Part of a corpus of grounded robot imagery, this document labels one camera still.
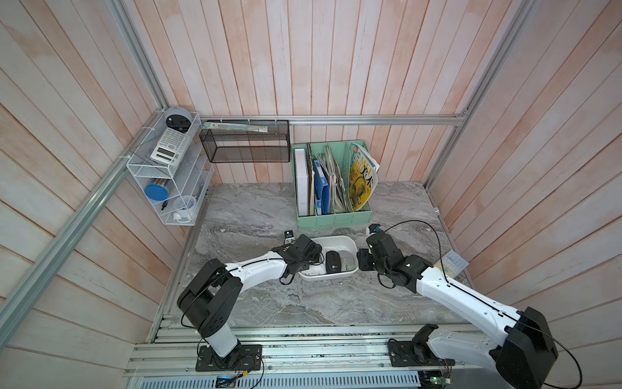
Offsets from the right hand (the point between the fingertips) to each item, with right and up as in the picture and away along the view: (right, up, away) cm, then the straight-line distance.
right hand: (360, 252), depth 84 cm
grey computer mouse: (-3, -5, +6) cm, 8 cm away
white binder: (-21, +26, +6) cm, 34 cm away
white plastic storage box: (-9, +1, +13) cm, 16 cm away
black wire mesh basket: (-35, +45, +19) cm, 60 cm away
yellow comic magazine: (+5, +29, +16) cm, 34 cm away
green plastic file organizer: (+4, +12, +19) cm, 23 cm away
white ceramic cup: (-63, +16, 0) cm, 65 cm away
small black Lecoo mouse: (-9, -5, +6) cm, 12 cm away
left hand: (-23, -6, +7) cm, 25 cm away
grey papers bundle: (-5, +19, +15) cm, 25 cm away
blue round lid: (-68, +21, -7) cm, 71 cm away
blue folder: (-13, +23, +9) cm, 28 cm away
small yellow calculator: (+39, -6, +9) cm, 40 cm away
